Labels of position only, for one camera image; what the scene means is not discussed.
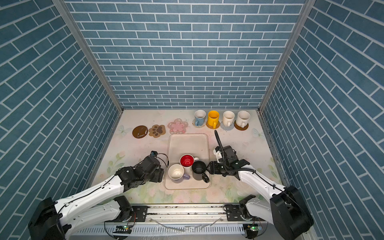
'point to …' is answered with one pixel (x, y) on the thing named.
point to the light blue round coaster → (227, 128)
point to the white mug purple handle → (176, 172)
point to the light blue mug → (200, 117)
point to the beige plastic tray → (177, 145)
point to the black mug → (198, 169)
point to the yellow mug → (213, 116)
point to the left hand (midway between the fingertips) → (159, 173)
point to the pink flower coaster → (178, 126)
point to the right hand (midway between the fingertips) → (209, 167)
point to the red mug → (187, 160)
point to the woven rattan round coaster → (211, 127)
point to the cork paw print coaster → (156, 130)
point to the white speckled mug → (242, 119)
